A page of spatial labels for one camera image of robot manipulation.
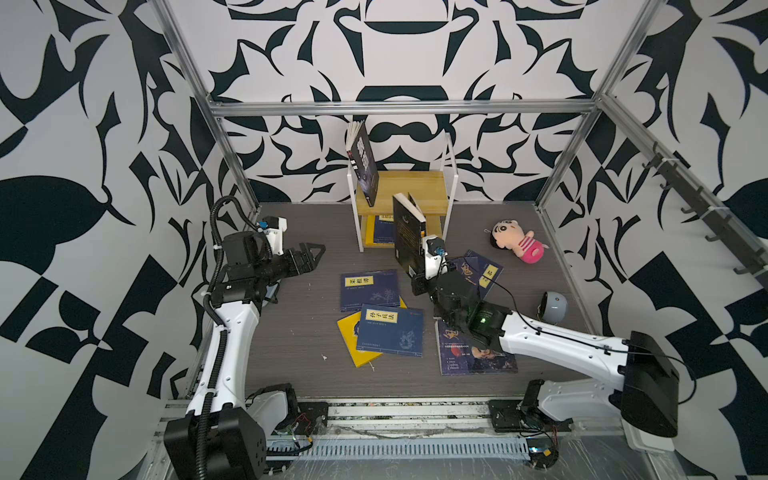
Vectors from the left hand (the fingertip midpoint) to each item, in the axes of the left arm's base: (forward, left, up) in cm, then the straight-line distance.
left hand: (311, 246), depth 76 cm
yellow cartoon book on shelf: (+22, -14, -21) cm, 33 cm away
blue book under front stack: (+1, -16, -24) cm, 29 cm away
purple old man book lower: (-21, -38, -24) cm, 49 cm away
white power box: (-41, -75, -20) cm, 88 cm away
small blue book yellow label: (+5, -53, -24) cm, 58 cm away
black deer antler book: (-1, -24, +6) cm, 25 cm away
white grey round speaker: (-10, -65, -18) cm, 68 cm away
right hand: (-3, -27, +1) cm, 27 cm away
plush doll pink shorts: (+18, -61, -20) cm, 67 cm away
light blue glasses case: (+1, +17, -23) cm, 28 cm away
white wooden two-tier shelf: (+32, -37, -12) cm, 51 cm away
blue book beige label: (-13, -20, -24) cm, 34 cm away
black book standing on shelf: (+24, -13, +8) cm, 28 cm away
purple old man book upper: (+6, -46, -23) cm, 52 cm away
